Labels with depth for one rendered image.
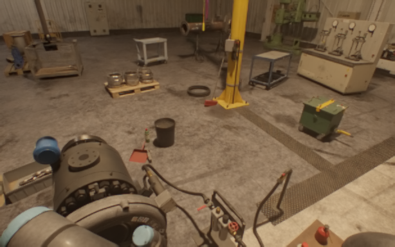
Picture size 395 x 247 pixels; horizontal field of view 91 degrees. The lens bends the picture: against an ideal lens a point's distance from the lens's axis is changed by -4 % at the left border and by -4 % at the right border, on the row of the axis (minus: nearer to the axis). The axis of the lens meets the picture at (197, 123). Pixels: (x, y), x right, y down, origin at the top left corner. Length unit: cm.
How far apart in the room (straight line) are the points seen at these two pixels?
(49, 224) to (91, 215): 68
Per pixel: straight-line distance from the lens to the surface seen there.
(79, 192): 154
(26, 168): 334
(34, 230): 58
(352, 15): 1147
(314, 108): 373
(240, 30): 419
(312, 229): 190
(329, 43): 750
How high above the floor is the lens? 190
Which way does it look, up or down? 30 degrees down
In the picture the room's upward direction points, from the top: 1 degrees clockwise
